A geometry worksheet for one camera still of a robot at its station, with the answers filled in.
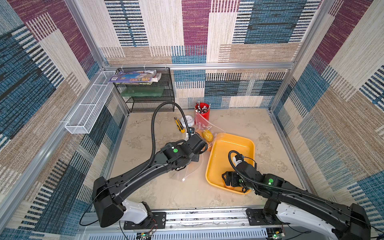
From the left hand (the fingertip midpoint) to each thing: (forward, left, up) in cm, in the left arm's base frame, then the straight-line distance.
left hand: (194, 150), depth 75 cm
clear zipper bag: (+19, -12, -7) cm, 24 cm away
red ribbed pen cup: (+30, -6, -5) cm, 31 cm away
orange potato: (+22, -4, -13) cm, 26 cm away
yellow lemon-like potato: (+17, -9, -11) cm, 22 cm away
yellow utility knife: (+31, +10, -17) cm, 37 cm away
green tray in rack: (+40, +31, +6) cm, 51 cm away
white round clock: (+35, +3, -17) cm, 39 cm away
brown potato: (+9, -10, -14) cm, 19 cm away
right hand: (-9, -19, -13) cm, 25 cm away
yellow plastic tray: (+15, -18, -19) cm, 30 cm away
